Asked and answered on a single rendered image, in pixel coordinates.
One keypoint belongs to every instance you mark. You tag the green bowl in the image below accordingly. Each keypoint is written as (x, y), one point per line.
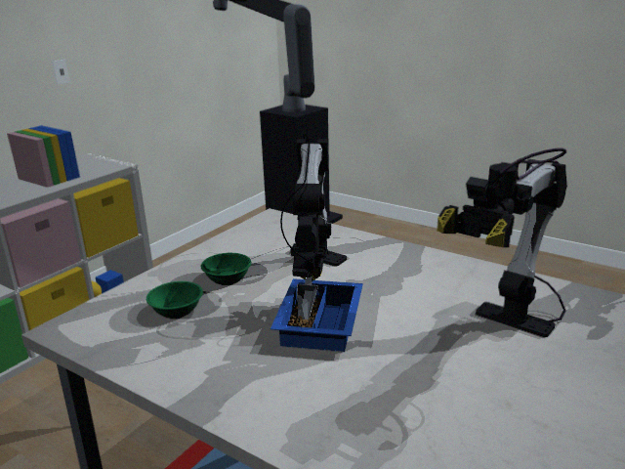
(221, 268)
(173, 294)

